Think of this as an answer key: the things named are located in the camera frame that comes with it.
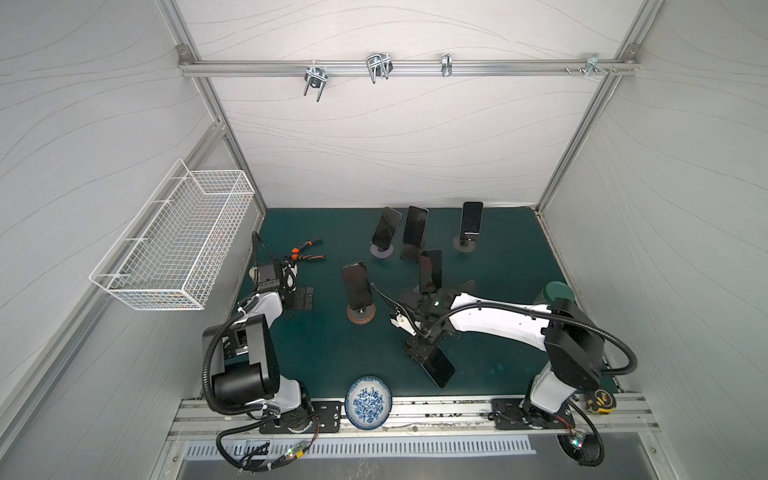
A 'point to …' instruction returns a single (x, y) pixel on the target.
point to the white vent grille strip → (263, 450)
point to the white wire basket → (169, 253)
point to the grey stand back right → (464, 246)
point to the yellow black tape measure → (603, 402)
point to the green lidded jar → (559, 294)
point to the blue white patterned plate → (368, 403)
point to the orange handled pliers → (295, 255)
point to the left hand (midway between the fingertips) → (297, 291)
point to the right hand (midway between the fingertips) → (421, 340)
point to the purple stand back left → (381, 254)
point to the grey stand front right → (469, 287)
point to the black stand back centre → (410, 252)
